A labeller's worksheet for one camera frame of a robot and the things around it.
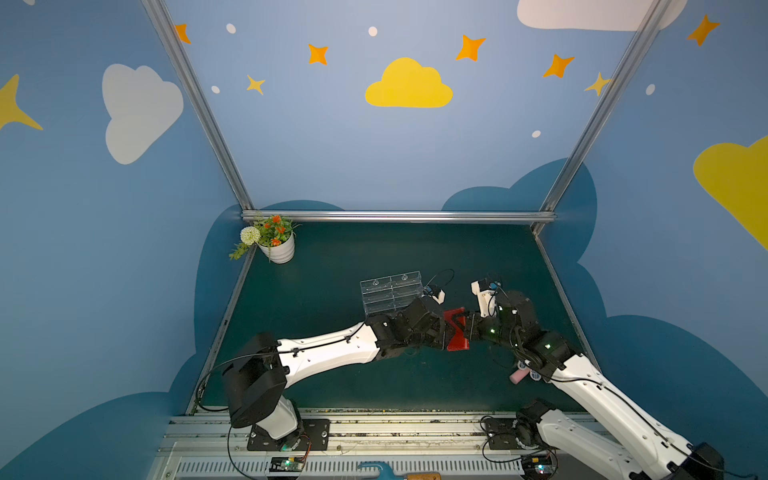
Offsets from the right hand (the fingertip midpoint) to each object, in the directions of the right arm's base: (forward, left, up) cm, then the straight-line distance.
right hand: (458, 314), depth 77 cm
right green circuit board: (-30, -20, -18) cm, 41 cm away
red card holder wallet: (-8, +1, +1) cm, 8 cm away
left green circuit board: (-34, +41, -17) cm, 56 cm away
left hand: (-5, +1, -1) cm, 5 cm away
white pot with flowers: (+27, +59, -3) cm, 65 cm away
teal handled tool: (-33, +17, -16) cm, 41 cm away
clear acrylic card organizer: (+13, +21, -12) cm, 27 cm away
